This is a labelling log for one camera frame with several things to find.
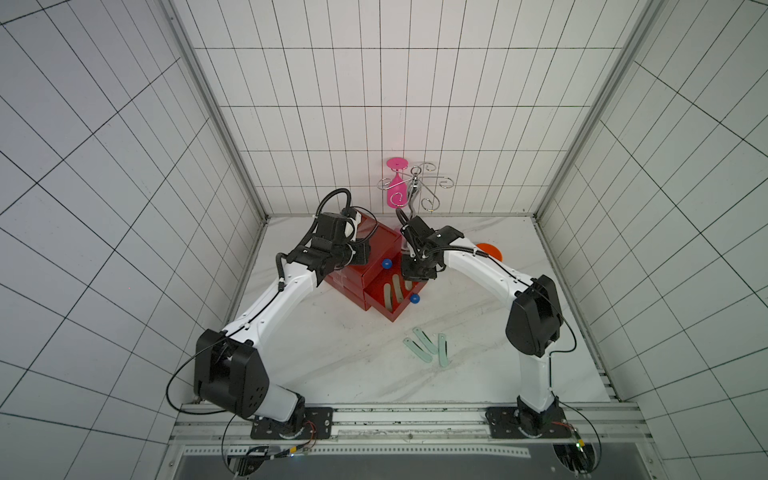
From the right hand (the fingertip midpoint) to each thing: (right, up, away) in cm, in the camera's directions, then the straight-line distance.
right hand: (406, 269), depth 89 cm
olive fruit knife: (-2, -6, -1) cm, 6 cm away
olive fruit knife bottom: (0, -4, -4) cm, 6 cm away
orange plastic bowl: (+32, +5, +16) cm, 36 cm away
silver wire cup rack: (+3, +27, 0) cm, 27 cm away
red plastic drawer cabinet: (-8, -4, -1) cm, 9 cm away
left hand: (-12, +5, -7) cm, 14 cm away
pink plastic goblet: (-2, +27, +13) cm, 30 cm away
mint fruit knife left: (+4, -24, -4) cm, 25 cm away
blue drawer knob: (+2, -8, -6) cm, 10 cm away
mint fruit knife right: (+10, -23, -5) cm, 26 cm away
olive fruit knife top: (-5, -8, -2) cm, 10 cm away
